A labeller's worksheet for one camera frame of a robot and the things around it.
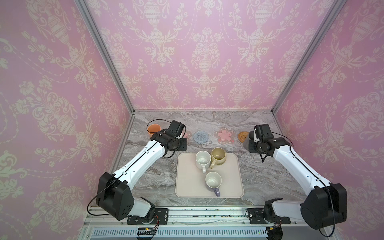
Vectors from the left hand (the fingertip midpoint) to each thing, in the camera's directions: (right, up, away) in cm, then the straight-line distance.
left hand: (184, 145), depth 82 cm
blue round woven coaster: (+10, +3, +23) cm, 25 cm away
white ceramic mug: (+11, -11, +10) cm, 18 cm away
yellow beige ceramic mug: (+20, -8, +12) cm, 25 cm away
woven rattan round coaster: (+40, +4, +24) cm, 46 cm away
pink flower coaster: (+27, +3, +24) cm, 36 cm away
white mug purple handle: (+16, -20, +3) cm, 26 cm away
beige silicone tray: (+4, -21, +4) cm, 22 cm away
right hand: (+40, 0, +3) cm, 40 cm away
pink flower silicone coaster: (+1, +5, +24) cm, 24 cm away
